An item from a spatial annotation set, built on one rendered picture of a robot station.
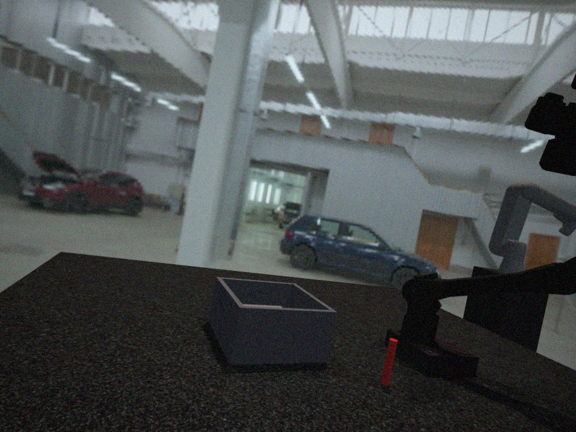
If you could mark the red peg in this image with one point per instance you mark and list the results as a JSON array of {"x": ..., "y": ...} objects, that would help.
[{"x": 389, "y": 361}]

